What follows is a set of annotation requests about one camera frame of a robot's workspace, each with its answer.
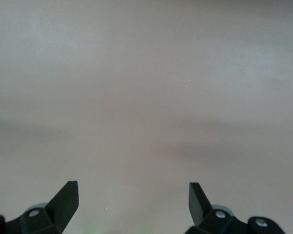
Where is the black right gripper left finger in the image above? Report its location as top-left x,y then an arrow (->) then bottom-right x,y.
0,180 -> 79,234

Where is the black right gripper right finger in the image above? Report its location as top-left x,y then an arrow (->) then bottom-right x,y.
185,182 -> 285,234

